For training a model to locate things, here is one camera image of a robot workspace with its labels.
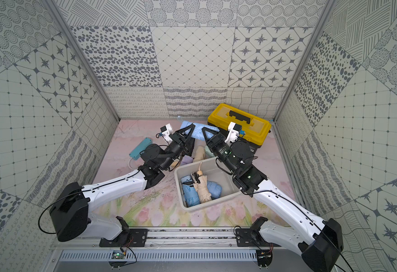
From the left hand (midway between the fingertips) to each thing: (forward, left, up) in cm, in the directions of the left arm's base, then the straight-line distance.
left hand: (194, 123), depth 63 cm
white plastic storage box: (0, -6, -36) cm, 36 cm away
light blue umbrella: (-14, +3, -36) cm, 39 cm away
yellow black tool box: (+18, -33, -24) cm, 45 cm away
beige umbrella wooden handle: (-10, -2, -33) cm, 35 cm away
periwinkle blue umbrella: (-10, -9, -38) cm, 40 cm away
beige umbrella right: (+9, -1, -35) cm, 36 cm away
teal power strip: (+16, +38, -39) cm, 56 cm away
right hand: (-1, -3, -4) cm, 5 cm away
